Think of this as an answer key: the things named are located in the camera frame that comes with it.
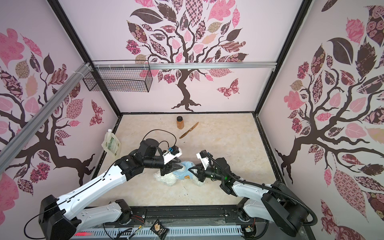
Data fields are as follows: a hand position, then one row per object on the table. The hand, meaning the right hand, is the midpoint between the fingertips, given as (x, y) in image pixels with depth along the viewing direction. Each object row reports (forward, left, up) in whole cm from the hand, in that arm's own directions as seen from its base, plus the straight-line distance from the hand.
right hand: (189, 167), depth 77 cm
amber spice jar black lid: (+37, +8, -6) cm, 39 cm away
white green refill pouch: (+17, +49, -3) cm, 52 cm away
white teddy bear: (-5, +11, -3) cm, 12 cm away
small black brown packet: (-26, +14, -11) cm, 32 cm away
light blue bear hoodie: (-3, +3, 0) cm, 4 cm away
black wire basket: (+76, +58, +5) cm, 96 cm away
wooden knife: (+36, +1, -13) cm, 38 cm away
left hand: (-1, +5, +6) cm, 7 cm away
